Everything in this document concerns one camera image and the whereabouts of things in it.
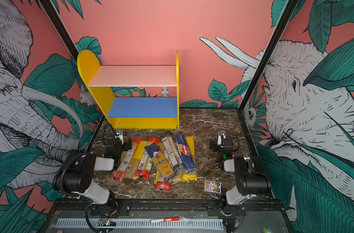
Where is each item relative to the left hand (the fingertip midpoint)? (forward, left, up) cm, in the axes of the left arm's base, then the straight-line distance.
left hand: (122, 135), depth 95 cm
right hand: (-3, -64, 0) cm, 64 cm away
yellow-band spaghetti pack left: (-22, -8, -4) cm, 24 cm away
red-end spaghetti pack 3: (-32, -28, -2) cm, 42 cm away
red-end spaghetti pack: (-13, -5, -2) cm, 14 cm away
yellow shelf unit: (+14, -6, +7) cm, 17 cm away
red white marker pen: (-47, -29, -6) cm, 56 cm away
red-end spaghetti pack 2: (-19, -17, -3) cm, 26 cm away
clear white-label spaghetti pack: (-14, -34, +1) cm, 36 cm away
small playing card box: (-33, -56, -5) cm, 65 cm away
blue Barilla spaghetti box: (-21, -43, -1) cm, 48 cm away
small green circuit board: (-47, -1, -7) cm, 47 cm away
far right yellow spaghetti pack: (-27, -44, -5) cm, 52 cm away
